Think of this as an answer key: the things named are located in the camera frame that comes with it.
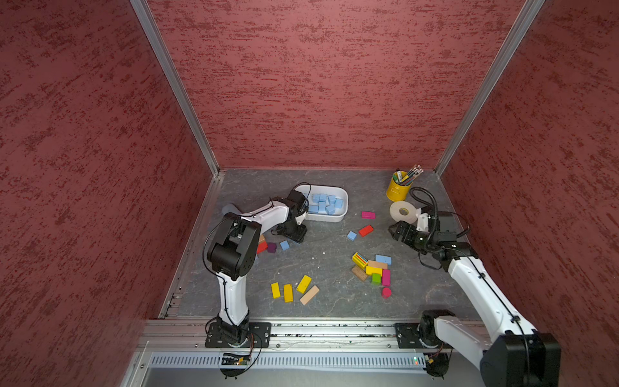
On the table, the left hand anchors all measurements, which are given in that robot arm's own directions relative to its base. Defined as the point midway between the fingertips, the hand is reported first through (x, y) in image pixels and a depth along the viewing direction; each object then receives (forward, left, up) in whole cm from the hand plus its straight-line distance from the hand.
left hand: (293, 240), depth 95 cm
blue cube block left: (-3, +3, +1) cm, 4 cm away
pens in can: (+25, -48, +11) cm, 55 cm away
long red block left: (-4, +12, +1) cm, 13 cm away
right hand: (-5, -38, +12) cm, 40 cm away
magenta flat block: (+13, -33, -1) cm, 36 cm away
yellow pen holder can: (+22, -45, +9) cm, 51 cm away
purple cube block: (-4, +8, +1) cm, 9 cm away
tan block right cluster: (-10, -33, 0) cm, 34 cm away
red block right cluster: (+5, -30, -1) cm, 31 cm away
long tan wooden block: (-21, -7, 0) cm, 23 cm away
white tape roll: (+15, -48, -1) cm, 50 cm away
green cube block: (-15, -31, +1) cm, 35 cm away
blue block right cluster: (-8, -35, +1) cm, 36 cm away
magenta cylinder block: (-20, -34, 0) cm, 40 cm away
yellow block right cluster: (-12, -30, 0) cm, 32 cm away
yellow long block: (-18, -5, 0) cm, 18 cm away
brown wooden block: (-13, -26, 0) cm, 29 cm away
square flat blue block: (+3, -24, -1) cm, 24 cm away
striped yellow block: (-9, -26, +2) cm, 27 cm away
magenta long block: (-14, -36, -2) cm, 39 cm away
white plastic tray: (+19, -14, 0) cm, 24 cm away
